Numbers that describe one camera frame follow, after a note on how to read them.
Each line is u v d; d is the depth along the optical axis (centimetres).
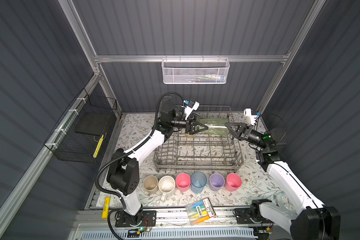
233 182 83
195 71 111
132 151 49
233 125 68
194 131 65
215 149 99
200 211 74
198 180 82
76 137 72
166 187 83
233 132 63
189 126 64
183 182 84
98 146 69
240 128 62
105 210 75
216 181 84
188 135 108
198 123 65
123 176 47
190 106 64
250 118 62
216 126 66
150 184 82
